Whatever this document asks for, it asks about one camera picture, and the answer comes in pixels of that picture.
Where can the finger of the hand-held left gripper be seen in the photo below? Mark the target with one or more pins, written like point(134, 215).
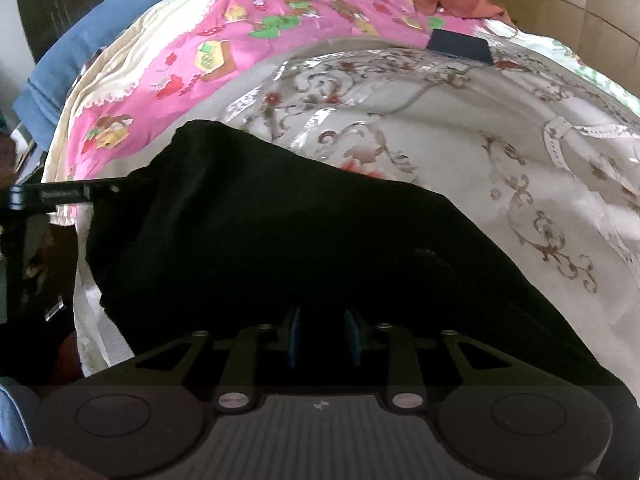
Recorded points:
point(107, 189)

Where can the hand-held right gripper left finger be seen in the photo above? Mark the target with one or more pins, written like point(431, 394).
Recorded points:
point(295, 337)

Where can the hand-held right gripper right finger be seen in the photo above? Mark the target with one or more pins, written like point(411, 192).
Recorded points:
point(353, 337)

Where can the black pants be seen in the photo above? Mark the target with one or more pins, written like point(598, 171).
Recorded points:
point(280, 250)

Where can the blue cloth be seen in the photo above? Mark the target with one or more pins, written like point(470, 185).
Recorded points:
point(75, 55)

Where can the pink printed bed sheet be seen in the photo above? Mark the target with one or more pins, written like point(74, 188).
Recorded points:
point(210, 50)

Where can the white floral bed cover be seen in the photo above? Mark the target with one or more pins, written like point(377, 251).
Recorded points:
point(450, 125)

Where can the dark flat phone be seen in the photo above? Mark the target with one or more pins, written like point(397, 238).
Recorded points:
point(460, 46)

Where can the brown wooden wardrobe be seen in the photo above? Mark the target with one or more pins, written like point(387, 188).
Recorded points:
point(575, 25)

